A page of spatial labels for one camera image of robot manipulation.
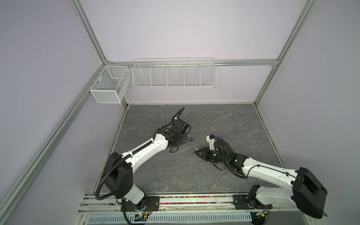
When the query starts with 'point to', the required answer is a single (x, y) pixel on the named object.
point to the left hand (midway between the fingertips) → (184, 141)
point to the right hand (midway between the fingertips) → (194, 153)
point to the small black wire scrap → (235, 131)
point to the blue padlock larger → (191, 139)
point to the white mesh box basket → (110, 86)
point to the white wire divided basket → (172, 73)
